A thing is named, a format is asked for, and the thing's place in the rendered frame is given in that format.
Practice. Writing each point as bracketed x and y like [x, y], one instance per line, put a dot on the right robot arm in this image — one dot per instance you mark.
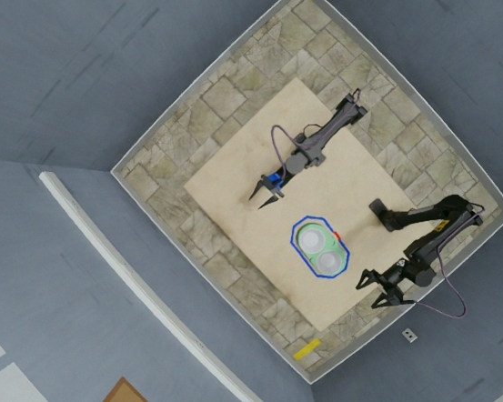
[342, 117]

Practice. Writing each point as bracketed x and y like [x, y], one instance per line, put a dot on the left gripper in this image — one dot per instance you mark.
[391, 275]

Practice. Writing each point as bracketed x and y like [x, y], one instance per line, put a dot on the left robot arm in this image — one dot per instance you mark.
[425, 248]

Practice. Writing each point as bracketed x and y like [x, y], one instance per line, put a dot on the long green block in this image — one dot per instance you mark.
[330, 244]

